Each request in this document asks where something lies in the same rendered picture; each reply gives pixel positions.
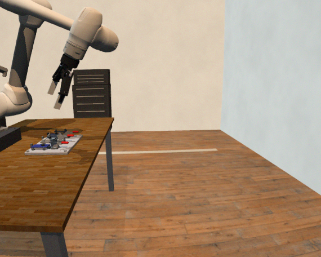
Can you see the blue rectangular block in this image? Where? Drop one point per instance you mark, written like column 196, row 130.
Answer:
column 39, row 146

